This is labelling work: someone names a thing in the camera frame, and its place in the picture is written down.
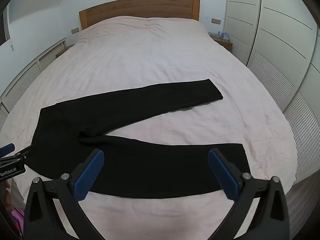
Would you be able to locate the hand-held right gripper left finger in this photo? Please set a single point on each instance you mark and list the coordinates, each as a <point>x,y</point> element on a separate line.
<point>90,175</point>

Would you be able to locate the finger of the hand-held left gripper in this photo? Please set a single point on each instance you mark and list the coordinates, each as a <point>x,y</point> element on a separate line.
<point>21,155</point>
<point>7,148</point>

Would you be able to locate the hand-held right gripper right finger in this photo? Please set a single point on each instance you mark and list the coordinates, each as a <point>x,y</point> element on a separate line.
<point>223,175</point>

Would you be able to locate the black pants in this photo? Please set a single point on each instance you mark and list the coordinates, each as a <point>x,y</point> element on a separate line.
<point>140,105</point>

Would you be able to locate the person's left hand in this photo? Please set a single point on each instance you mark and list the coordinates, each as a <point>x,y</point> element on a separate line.
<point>8,197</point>

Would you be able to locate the pink plastic object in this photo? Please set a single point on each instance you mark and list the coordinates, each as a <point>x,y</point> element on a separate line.
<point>17,220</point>

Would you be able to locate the white louvered radiator cover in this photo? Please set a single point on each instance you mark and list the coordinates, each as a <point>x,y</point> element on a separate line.
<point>27,70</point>

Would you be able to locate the wooden nightstand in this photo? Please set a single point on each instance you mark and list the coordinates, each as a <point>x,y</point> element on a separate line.
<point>222,43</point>

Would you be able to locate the bed with pink sheet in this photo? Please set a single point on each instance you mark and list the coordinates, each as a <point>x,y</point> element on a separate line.
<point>150,55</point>

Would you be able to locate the blue tissue pack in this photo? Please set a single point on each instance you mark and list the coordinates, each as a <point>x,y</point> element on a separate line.
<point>223,36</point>

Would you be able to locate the white wardrobe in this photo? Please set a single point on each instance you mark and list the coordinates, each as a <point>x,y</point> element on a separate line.
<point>275,30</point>

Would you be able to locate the wooden headboard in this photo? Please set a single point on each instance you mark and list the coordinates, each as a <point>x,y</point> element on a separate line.
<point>140,7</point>

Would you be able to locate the wall switch plate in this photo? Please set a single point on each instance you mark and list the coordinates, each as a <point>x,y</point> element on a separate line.
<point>215,21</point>
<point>75,30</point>

